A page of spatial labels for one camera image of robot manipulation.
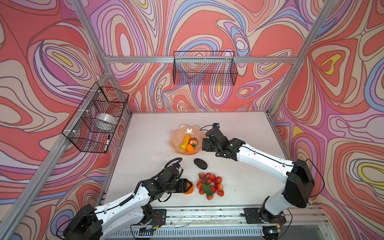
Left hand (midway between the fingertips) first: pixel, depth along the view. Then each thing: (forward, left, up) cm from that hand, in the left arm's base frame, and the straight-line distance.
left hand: (190, 185), depth 80 cm
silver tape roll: (+25, +42, +28) cm, 56 cm away
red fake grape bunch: (+1, -11, -1) cm, 11 cm away
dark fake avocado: (+13, -6, -1) cm, 15 cm away
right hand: (+19, -11, +10) cm, 24 cm away
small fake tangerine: (+23, 0, +1) cm, 23 cm away
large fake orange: (-2, -1, +1) cm, 3 cm away
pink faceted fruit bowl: (+34, +9, -1) cm, 35 cm away
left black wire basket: (+18, +45, +30) cm, 57 cm away
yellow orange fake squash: (+30, +3, 0) cm, 30 cm away
